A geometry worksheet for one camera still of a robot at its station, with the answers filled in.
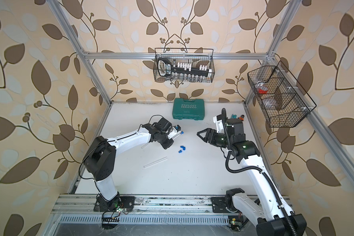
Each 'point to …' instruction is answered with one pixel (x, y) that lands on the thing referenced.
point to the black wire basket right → (283, 100)
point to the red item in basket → (262, 91)
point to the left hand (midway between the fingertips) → (169, 140)
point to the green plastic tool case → (188, 109)
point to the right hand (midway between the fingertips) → (201, 135)
